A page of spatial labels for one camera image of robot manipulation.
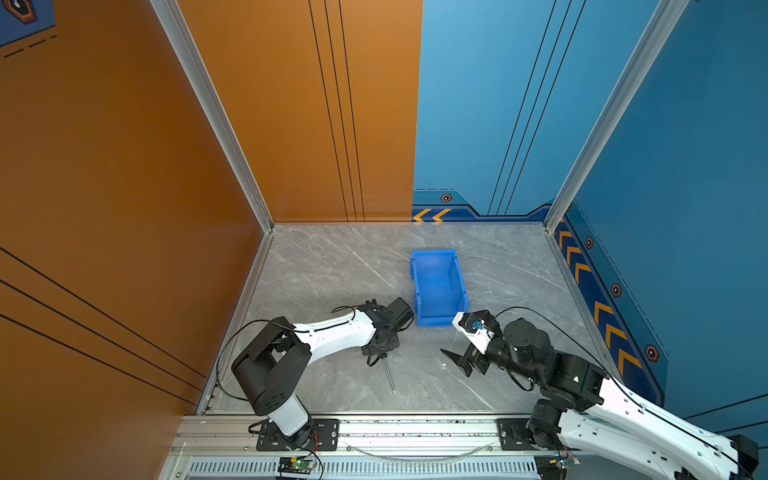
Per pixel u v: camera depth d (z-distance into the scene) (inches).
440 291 40.2
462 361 23.5
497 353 22.7
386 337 24.4
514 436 28.5
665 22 27.8
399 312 27.6
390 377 31.9
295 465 27.8
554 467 27.8
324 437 28.9
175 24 27.9
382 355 33.2
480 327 22.1
